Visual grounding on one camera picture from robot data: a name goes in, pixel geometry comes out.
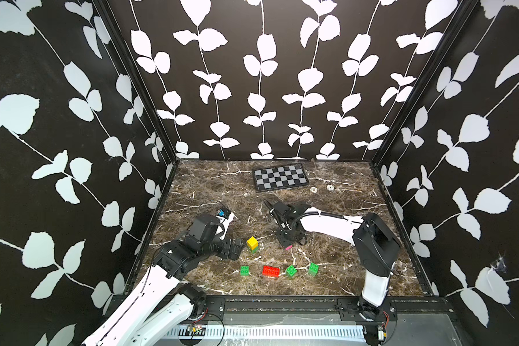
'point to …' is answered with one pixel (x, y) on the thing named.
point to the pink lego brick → (289, 247)
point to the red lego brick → (269, 271)
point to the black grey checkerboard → (279, 177)
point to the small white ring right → (330, 187)
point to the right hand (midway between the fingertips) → (282, 239)
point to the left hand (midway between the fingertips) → (235, 237)
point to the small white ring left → (313, 189)
